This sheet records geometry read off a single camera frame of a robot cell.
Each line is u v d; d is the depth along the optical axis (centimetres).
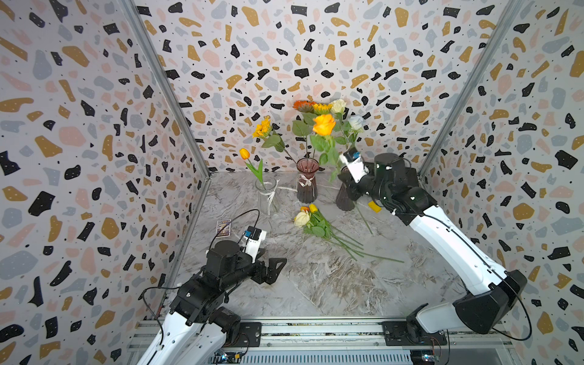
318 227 97
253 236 59
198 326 46
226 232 97
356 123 90
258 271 60
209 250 50
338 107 88
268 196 96
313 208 105
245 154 88
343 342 73
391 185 53
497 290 40
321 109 85
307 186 98
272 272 61
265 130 80
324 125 64
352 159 59
